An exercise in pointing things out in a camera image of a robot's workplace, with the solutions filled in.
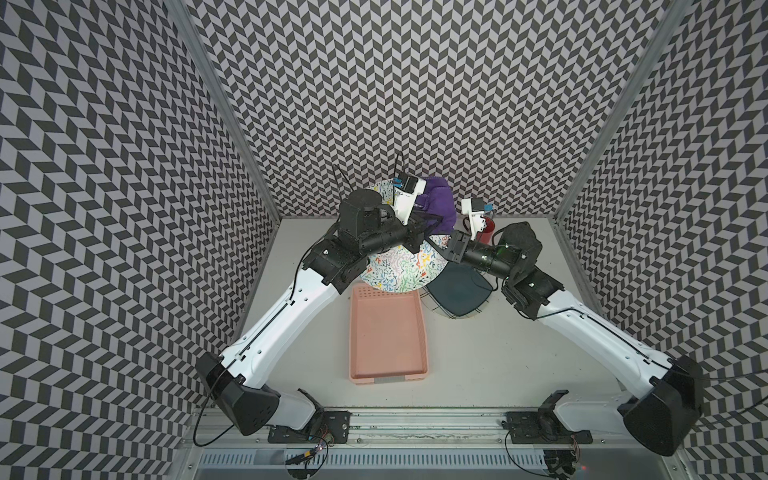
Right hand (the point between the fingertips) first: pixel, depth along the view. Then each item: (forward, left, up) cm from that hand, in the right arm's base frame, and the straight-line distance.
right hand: (424, 240), depth 64 cm
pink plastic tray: (-6, +10, -37) cm, 39 cm away
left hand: (+3, -3, +4) cm, 5 cm away
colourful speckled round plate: (-5, +5, -4) cm, 8 cm away
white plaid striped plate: (+5, -5, -38) cm, 38 cm away
